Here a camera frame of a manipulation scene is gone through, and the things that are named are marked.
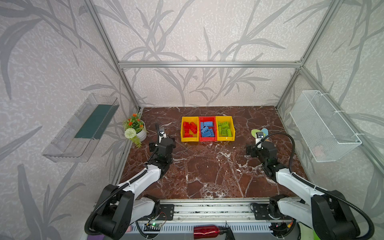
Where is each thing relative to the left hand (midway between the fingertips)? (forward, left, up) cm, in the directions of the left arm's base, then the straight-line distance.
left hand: (163, 133), depth 86 cm
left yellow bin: (+4, -19, -11) cm, 22 cm away
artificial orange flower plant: (+6, +20, -2) cm, 21 cm away
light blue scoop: (+12, -68, -14) cm, 70 cm away
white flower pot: (+4, +16, -9) cm, 18 cm away
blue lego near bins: (+16, -27, -11) cm, 33 cm away
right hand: (-1, -55, -4) cm, 55 cm away
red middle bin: (+21, -23, -12) cm, 33 cm away
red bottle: (-46, -24, -9) cm, 53 cm away
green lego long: (+10, -39, -13) cm, 42 cm away
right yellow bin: (+20, -38, -12) cm, 45 cm away
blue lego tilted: (+9, -27, -13) cm, 31 cm away
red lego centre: (+12, -12, -11) cm, 20 cm away
